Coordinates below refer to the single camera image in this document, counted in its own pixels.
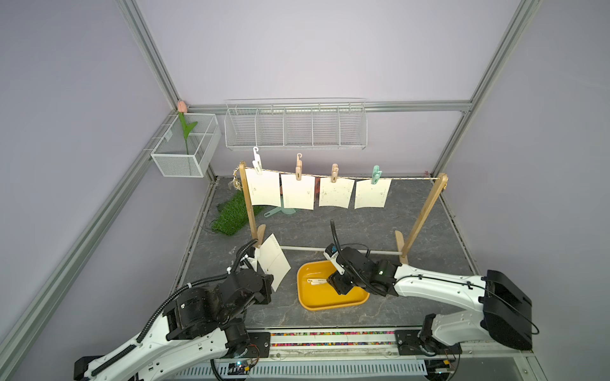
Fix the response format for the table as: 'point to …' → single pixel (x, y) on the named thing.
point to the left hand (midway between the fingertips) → (274, 282)
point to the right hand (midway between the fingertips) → (333, 273)
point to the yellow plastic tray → (321, 297)
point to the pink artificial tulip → (187, 129)
